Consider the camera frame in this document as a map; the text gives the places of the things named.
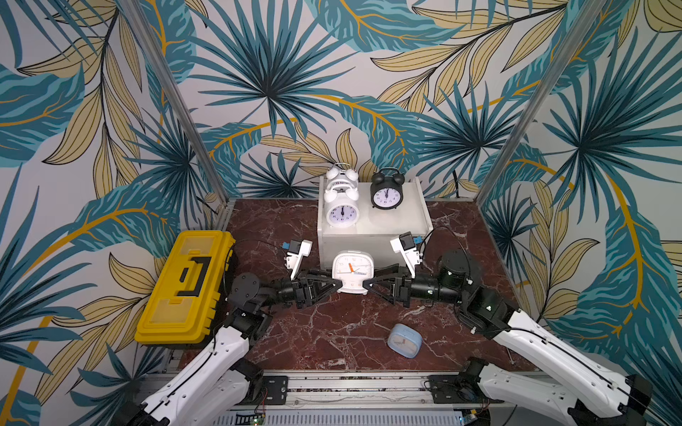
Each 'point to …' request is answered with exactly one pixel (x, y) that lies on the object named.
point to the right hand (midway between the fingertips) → (366, 281)
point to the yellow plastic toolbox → (185, 299)
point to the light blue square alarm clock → (404, 341)
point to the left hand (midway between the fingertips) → (339, 289)
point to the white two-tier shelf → (376, 226)
